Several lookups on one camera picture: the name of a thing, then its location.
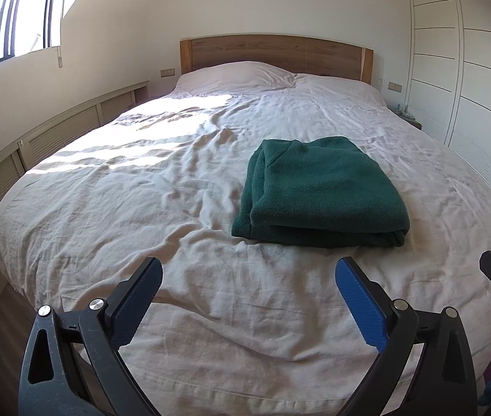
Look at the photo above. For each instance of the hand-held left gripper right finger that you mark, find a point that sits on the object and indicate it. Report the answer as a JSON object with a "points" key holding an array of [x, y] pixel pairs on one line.
{"points": [[362, 307]]}

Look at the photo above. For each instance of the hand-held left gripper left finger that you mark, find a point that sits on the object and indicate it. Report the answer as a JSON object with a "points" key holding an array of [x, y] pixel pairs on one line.
{"points": [[134, 307]]}

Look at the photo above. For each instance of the green knit sweater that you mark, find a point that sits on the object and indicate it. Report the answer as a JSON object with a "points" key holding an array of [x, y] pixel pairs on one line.
{"points": [[323, 190]]}

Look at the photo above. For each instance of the white bed duvet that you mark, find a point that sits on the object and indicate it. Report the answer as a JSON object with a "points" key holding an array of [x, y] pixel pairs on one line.
{"points": [[141, 182]]}

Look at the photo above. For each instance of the cluttered nightstand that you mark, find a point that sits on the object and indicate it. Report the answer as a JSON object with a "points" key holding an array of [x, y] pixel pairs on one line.
{"points": [[408, 117]]}

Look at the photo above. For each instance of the beige slatted radiator cover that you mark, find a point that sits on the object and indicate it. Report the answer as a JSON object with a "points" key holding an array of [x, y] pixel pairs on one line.
{"points": [[67, 130]]}

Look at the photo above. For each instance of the white pillow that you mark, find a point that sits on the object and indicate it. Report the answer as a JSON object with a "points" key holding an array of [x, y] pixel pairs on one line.
{"points": [[336, 84], [236, 76]]}

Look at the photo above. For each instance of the white wardrobe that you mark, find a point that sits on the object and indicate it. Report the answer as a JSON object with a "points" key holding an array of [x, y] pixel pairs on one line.
{"points": [[436, 30]]}

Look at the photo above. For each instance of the wooden headboard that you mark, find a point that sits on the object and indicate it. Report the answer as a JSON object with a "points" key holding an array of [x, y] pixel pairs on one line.
{"points": [[271, 47]]}

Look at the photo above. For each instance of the wall switch panel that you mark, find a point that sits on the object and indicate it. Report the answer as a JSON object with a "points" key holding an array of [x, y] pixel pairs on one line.
{"points": [[168, 72], [395, 86]]}

